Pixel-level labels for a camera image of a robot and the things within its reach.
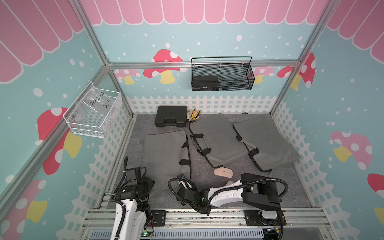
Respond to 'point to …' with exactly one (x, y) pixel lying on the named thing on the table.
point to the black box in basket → (205, 83)
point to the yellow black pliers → (193, 116)
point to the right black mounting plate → (254, 218)
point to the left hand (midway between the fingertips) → (153, 185)
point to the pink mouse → (224, 172)
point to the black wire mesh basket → (222, 73)
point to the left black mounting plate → (159, 217)
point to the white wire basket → (99, 132)
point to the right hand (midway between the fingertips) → (179, 192)
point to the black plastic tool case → (171, 115)
